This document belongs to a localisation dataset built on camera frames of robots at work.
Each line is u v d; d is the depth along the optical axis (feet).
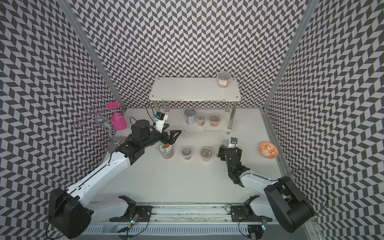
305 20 2.33
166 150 2.84
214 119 3.20
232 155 2.18
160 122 2.17
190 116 3.16
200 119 3.21
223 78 2.58
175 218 2.37
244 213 2.20
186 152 2.91
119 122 2.92
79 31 2.58
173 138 2.23
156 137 2.14
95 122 2.99
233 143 2.49
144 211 2.40
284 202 1.38
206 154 2.91
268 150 3.07
